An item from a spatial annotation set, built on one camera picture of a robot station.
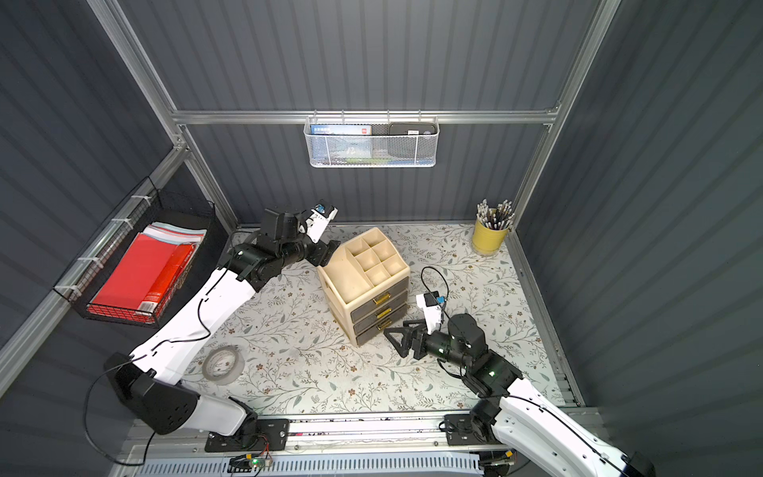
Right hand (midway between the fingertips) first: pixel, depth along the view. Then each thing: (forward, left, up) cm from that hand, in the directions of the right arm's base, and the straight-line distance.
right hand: (396, 332), depth 70 cm
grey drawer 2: (+9, +4, -7) cm, 12 cm away
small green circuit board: (-25, +36, -20) cm, 48 cm away
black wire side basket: (+29, +66, +15) cm, 73 cm away
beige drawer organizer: (+11, +8, +3) cm, 14 cm away
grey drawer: (+9, +4, 0) cm, 10 cm away
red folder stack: (+11, +60, +9) cm, 61 cm away
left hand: (+21, +17, +12) cm, 30 cm away
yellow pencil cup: (+40, -32, -12) cm, 52 cm away
